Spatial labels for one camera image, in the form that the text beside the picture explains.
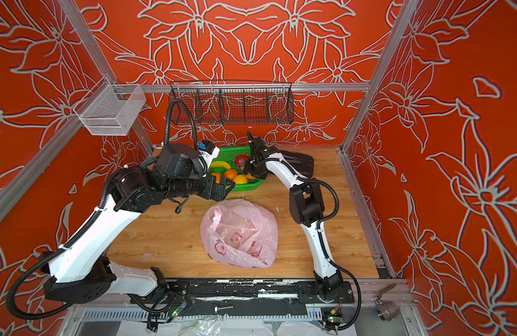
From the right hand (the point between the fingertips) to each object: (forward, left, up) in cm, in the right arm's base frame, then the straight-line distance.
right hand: (246, 171), depth 98 cm
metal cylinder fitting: (-55, -47, -6) cm, 72 cm away
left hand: (-25, +5, +28) cm, 38 cm away
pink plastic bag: (-27, +3, -9) cm, 28 cm away
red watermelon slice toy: (+8, +3, -1) cm, 8 cm away
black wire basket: (+26, +7, +21) cm, 34 cm away
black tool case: (+6, -28, -2) cm, 29 cm away
